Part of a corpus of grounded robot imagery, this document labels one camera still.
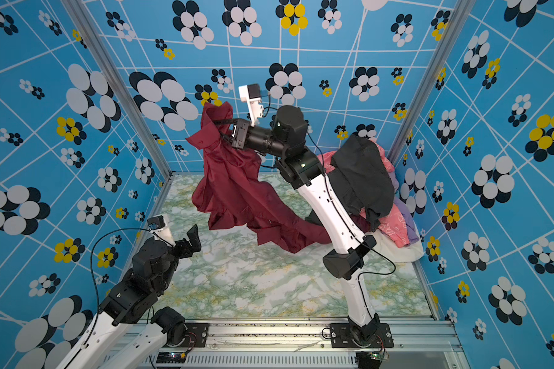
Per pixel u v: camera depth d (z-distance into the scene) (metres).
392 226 0.93
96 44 0.75
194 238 0.68
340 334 0.73
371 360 0.68
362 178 1.04
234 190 0.62
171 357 0.72
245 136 0.49
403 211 0.98
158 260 0.50
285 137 0.48
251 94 0.49
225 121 0.52
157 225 0.57
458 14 0.69
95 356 0.43
